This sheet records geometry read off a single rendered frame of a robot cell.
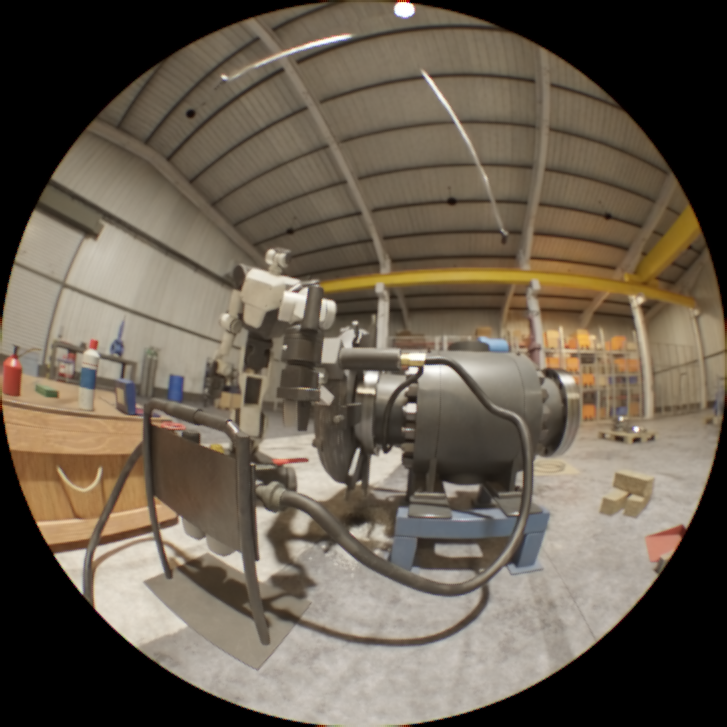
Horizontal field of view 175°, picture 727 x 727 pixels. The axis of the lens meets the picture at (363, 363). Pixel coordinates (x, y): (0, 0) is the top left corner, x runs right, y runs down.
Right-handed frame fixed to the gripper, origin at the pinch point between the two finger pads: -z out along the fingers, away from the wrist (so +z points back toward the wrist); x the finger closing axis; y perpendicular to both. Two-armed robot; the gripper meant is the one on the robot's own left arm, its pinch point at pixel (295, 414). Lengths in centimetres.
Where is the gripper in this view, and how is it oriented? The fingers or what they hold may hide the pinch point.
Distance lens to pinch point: 50.9
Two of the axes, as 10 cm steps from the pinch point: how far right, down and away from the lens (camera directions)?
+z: 0.7, -9.8, 1.7
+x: 7.4, -0.7, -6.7
